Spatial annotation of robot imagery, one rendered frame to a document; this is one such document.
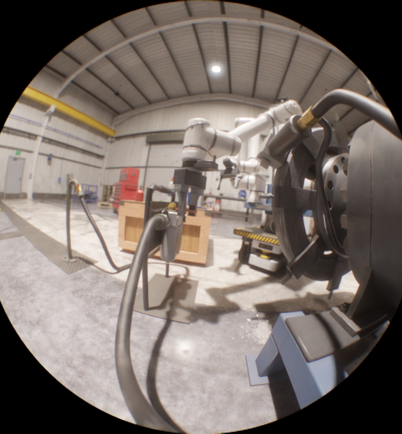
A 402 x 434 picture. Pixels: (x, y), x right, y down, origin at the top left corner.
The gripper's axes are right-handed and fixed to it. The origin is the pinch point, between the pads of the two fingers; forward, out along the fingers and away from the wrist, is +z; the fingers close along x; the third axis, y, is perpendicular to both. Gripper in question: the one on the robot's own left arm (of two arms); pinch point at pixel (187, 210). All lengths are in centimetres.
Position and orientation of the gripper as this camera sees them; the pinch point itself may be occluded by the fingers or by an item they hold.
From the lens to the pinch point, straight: 53.3
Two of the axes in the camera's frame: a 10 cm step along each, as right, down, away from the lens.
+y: -8.3, -1.4, 5.3
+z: -1.2, 9.9, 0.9
